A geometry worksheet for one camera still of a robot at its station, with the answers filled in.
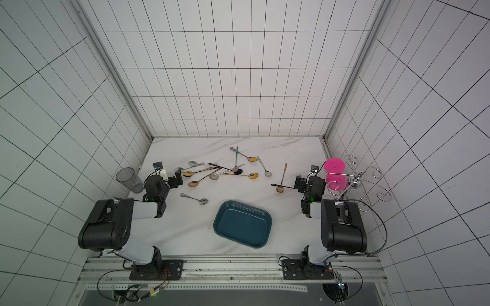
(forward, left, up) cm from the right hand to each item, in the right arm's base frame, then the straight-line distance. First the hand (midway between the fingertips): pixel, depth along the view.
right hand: (303, 174), depth 95 cm
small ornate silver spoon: (-16, +50, -4) cm, 53 cm away
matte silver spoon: (+4, +18, -6) cm, 19 cm away
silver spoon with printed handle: (+7, +60, -4) cm, 61 cm away
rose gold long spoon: (-7, +11, -5) cm, 14 cm away
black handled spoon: (-4, +10, -6) cm, 13 cm away
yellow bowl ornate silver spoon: (+12, +28, -5) cm, 31 cm away
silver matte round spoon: (-1, +46, -4) cm, 47 cm away
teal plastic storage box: (-24, +31, -6) cm, 40 cm away
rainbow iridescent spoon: (+15, +36, -4) cm, 40 cm away
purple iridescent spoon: (+3, +34, -5) cm, 34 cm away
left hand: (-4, +68, +2) cm, 68 cm away
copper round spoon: (-6, +56, -4) cm, 57 cm away
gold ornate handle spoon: (-1, +61, -3) cm, 61 cm away
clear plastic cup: (-12, +83, +9) cm, 84 cm away
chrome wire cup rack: (-21, -20, +21) cm, 36 cm away
